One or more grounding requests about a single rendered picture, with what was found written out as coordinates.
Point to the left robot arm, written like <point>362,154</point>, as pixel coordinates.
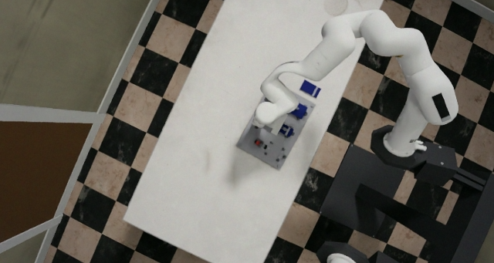
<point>338,258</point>

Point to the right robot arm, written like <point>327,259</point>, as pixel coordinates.
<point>433,90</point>

